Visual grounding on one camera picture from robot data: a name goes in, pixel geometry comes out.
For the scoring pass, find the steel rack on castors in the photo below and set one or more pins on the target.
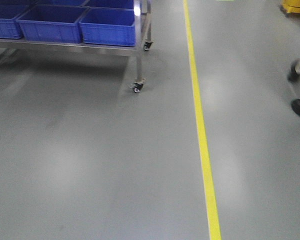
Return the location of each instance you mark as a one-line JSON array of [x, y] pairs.
[[139, 65]]

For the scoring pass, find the row of blue bins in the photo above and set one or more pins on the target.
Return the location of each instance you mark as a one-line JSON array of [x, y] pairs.
[[50, 27]]

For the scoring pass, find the yellow mop bucket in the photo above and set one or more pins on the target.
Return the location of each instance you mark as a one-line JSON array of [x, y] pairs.
[[295, 5]]

